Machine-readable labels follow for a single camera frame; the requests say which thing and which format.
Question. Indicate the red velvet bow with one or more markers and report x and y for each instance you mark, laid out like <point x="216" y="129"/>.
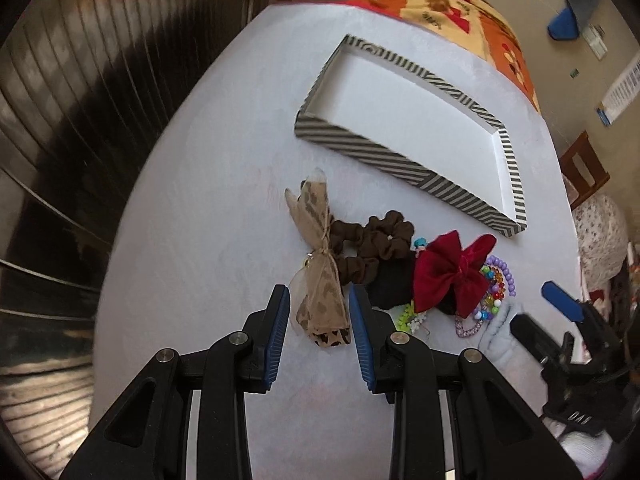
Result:
<point x="469" y="283"/>

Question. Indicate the dark wooden slatted door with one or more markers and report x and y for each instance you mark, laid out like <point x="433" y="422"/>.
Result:
<point x="87" y="89"/>

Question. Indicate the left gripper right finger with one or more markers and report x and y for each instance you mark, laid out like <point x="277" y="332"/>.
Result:
<point x="370" y="331"/>

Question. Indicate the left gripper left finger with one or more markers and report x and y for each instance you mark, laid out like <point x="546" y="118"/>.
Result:
<point x="266" y="329"/>

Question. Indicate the brown wooden chair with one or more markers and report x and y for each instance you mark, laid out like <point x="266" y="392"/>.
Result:
<point x="582" y="169"/>

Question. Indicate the brown fabric scrunchie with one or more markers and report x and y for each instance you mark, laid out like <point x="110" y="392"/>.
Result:
<point x="359" y="250"/>

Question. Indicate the black fuzzy headband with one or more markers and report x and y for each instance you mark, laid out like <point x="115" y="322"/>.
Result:
<point x="395" y="284"/>

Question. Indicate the floral white bedding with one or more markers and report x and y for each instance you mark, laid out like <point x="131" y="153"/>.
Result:
<point x="602" y="239"/>

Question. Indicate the white fluffy scrunchie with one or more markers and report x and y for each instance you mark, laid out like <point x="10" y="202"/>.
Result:
<point x="497" y="342"/>

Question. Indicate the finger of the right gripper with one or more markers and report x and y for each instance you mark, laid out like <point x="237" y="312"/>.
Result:
<point x="536" y="341"/>
<point x="563" y="302"/>

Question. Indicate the white wall switch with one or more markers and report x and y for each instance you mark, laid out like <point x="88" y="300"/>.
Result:
<point x="593" y="37"/>

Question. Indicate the striped cardboard tray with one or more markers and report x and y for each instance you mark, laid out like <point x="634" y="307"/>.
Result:
<point x="386" y="111"/>

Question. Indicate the orange patterned blanket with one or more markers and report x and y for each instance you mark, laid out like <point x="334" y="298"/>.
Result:
<point x="474" y="25"/>

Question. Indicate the blue grey hanging cloth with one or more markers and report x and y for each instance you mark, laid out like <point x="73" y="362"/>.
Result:
<point x="571" y="21"/>

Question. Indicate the beige leopard ribbon bow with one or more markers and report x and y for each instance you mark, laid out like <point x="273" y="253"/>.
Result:
<point x="318" y="306"/>

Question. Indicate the wall calendar poster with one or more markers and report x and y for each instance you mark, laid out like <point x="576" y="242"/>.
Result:
<point x="621" y="94"/>

